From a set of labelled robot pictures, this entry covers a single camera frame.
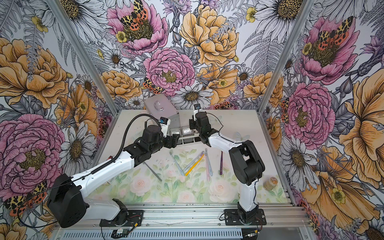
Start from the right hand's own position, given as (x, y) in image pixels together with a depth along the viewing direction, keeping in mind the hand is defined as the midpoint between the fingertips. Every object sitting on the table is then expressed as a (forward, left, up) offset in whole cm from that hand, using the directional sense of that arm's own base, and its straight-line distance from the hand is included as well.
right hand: (192, 118), depth 95 cm
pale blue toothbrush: (-21, -9, -18) cm, 29 cm away
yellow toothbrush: (-23, 0, -17) cm, 29 cm away
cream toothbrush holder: (-5, +4, -10) cm, 11 cm away
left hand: (-16, +11, +3) cm, 19 cm away
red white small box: (-19, +51, -13) cm, 55 cm away
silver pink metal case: (+13, +22, 0) cm, 25 cm away
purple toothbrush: (-24, -16, -18) cm, 34 cm away
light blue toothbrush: (-13, +14, -17) cm, 26 cm away
